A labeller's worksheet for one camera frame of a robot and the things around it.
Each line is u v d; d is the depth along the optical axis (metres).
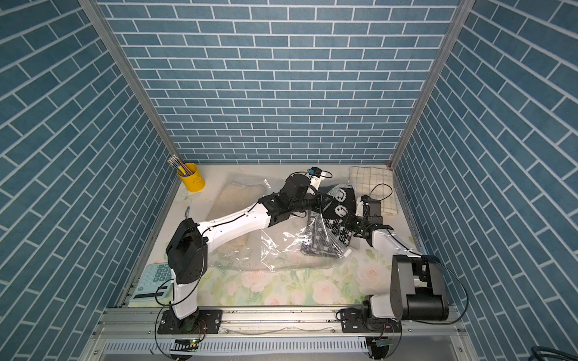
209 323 0.73
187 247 0.51
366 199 0.85
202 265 0.52
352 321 0.74
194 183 1.05
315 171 0.72
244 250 0.89
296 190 0.63
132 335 0.73
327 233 0.77
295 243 0.84
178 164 1.02
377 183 1.08
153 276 0.82
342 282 0.83
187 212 1.02
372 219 0.71
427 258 0.46
